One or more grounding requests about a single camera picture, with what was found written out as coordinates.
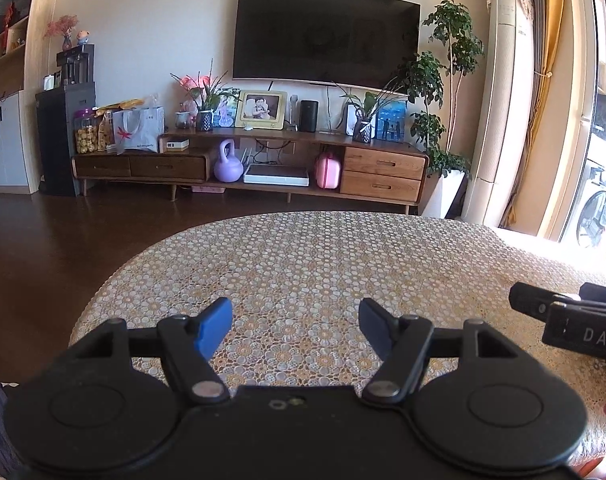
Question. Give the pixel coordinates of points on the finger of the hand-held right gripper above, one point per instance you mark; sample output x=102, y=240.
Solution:
x=538, y=300
x=603, y=292

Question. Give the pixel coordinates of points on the white gift bag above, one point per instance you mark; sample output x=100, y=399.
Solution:
x=140, y=132

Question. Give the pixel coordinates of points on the white flat box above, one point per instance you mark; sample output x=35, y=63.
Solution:
x=276, y=176

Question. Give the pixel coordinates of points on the snack jar with purple lid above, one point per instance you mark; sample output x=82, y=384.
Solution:
x=86, y=137

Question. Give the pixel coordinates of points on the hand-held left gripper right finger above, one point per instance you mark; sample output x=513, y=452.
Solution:
x=375, y=325

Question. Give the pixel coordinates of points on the small beige box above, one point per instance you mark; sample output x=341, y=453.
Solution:
x=174, y=144

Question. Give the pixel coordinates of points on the yellow curtain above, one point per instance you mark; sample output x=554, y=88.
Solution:
x=548, y=60

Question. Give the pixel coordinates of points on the purple kettlebell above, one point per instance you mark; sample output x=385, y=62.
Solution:
x=228, y=167

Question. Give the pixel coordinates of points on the washing machine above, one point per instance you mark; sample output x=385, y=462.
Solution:
x=595, y=205

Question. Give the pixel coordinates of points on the cream standing air conditioner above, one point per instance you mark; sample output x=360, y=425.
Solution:
x=500, y=110

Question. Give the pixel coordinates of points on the pink flowers in vase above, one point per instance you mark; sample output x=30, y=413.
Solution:
x=63, y=27

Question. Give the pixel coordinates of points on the black speaker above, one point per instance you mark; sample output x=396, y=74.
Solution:
x=309, y=116

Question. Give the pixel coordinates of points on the black drink machine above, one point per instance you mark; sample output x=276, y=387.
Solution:
x=75, y=67

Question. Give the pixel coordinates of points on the wooden TV cabinet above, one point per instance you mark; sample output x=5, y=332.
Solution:
x=283, y=141

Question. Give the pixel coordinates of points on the blue family picture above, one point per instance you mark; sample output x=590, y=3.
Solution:
x=392, y=121

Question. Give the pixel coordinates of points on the small pig figurine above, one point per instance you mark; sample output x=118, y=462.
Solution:
x=83, y=36

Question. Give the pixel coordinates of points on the pink flower plant in vase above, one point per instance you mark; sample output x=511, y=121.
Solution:
x=204, y=120

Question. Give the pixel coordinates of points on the black television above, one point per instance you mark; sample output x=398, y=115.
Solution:
x=325, y=35

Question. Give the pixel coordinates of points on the pink case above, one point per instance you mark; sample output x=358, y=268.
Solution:
x=329, y=172

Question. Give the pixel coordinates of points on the yellow-green framed photo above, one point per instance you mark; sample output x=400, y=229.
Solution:
x=261, y=110

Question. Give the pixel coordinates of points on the green plant in patterned vase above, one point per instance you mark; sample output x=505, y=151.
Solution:
x=363, y=130

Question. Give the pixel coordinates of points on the leafy potted tree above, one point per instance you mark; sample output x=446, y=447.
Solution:
x=448, y=75

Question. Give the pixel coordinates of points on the cartoon figure picture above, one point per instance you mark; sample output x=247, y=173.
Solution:
x=228, y=110

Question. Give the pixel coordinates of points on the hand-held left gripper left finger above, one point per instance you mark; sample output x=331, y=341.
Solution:
x=214, y=327

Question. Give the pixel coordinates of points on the wall storage unit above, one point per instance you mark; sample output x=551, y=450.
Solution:
x=8, y=135

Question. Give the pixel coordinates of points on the dark wooden drawer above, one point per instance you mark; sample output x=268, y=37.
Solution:
x=103, y=167
x=168, y=168

